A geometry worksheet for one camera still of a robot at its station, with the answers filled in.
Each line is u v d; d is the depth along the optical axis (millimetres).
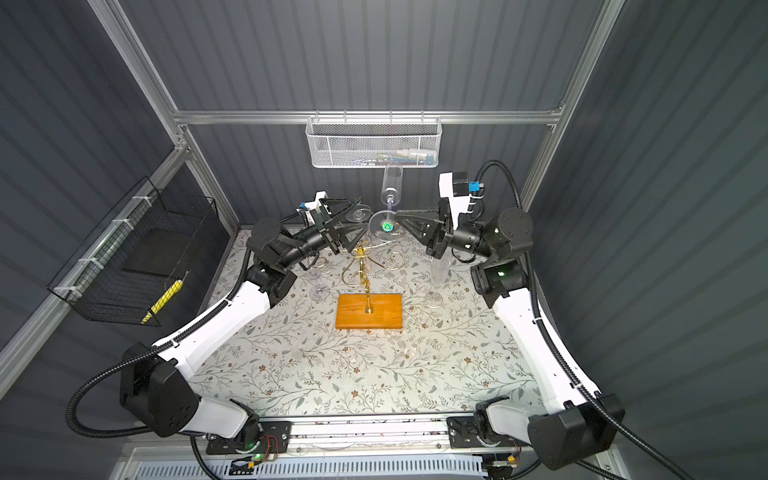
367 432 756
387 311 944
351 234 684
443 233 482
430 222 503
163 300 681
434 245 515
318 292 1012
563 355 412
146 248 773
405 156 912
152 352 431
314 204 647
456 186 455
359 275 1024
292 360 867
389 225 545
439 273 996
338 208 576
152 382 407
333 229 573
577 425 375
